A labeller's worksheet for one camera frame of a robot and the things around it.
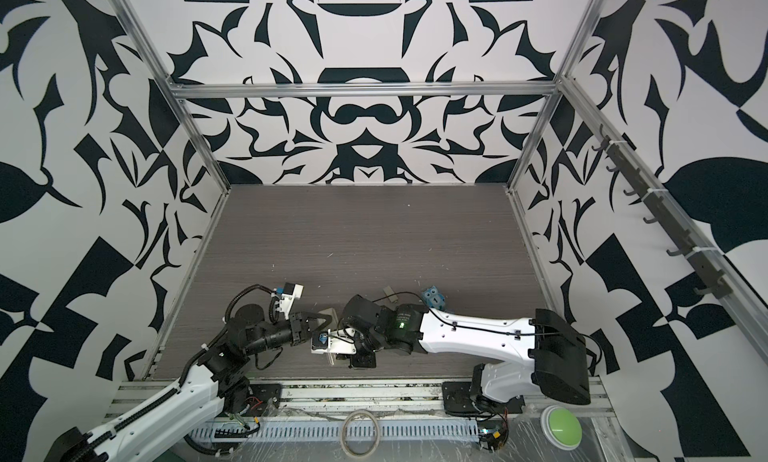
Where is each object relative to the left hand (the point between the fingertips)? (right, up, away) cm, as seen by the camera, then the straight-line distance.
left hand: (332, 317), depth 73 cm
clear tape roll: (+3, -26, -5) cm, 26 cm away
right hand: (+2, -7, -3) cm, 8 cm away
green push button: (+53, -24, -4) cm, 58 cm away
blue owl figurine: (+27, 0, +16) cm, 31 cm away
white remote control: (0, -2, +1) cm, 3 cm away
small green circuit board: (+38, -26, -3) cm, 46 cm away
